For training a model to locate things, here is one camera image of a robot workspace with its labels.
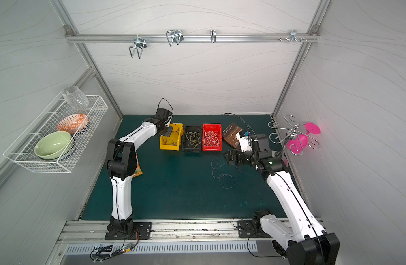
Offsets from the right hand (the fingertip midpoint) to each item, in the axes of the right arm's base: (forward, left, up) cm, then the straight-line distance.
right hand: (233, 151), depth 77 cm
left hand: (+22, +40, -12) cm, 47 cm away
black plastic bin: (+30, +25, -19) cm, 43 cm away
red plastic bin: (+30, +8, -19) cm, 37 cm away
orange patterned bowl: (+3, +72, +14) cm, 73 cm away
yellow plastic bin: (+19, +36, -20) cm, 46 cm away
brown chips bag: (+25, -1, -19) cm, 32 cm away
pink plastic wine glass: (+9, -33, -3) cm, 34 cm away
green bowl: (-9, +72, +15) cm, 74 cm away
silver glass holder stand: (+6, -26, +8) cm, 28 cm away
